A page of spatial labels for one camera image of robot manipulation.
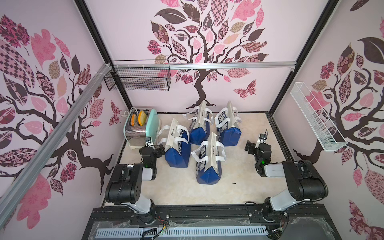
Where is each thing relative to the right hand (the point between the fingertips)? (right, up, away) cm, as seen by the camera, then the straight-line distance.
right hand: (255, 142), depth 94 cm
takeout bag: (-34, +16, -7) cm, 39 cm away
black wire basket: (-86, +49, +27) cm, 103 cm away
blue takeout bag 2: (-32, -4, -23) cm, 40 cm away
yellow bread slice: (-73, +16, -2) cm, 74 cm away
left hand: (-66, -3, 0) cm, 66 cm away
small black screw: (-16, -23, -9) cm, 29 cm away
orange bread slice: (-77, +15, -4) cm, 79 cm away
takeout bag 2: (-19, +13, -4) cm, 23 cm away
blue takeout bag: (-49, +1, -15) cm, 51 cm away
